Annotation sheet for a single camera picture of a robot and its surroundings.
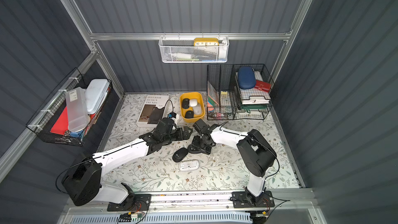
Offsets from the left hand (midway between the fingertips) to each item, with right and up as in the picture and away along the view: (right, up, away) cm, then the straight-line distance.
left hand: (188, 132), depth 83 cm
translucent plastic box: (-46, +10, -17) cm, 50 cm away
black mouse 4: (-5, -13, +3) cm, 15 cm away
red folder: (-54, +5, -16) cm, 57 cm away
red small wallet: (+45, +26, +10) cm, 53 cm away
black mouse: (-4, +16, +28) cm, 33 cm away
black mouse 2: (-1, +9, +22) cm, 23 cm away
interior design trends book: (-29, +17, +26) cm, 42 cm away
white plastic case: (-45, +21, -8) cm, 50 cm away
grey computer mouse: (+4, +11, +23) cm, 26 cm away
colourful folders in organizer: (+14, +20, +22) cm, 33 cm away
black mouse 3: (+2, -10, +4) cm, 11 cm away
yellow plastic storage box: (+5, +21, +32) cm, 38 cm away
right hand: (+5, -10, +6) cm, 12 cm away
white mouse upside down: (+1, -18, -1) cm, 18 cm away
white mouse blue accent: (+1, +17, +25) cm, 30 cm away
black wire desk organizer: (+31, +23, +13) cm, 40 cm away
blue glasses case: (+36, +32, +14) cm, 50 cm away
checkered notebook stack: (+38, +20, +8) cm, 44 cm away
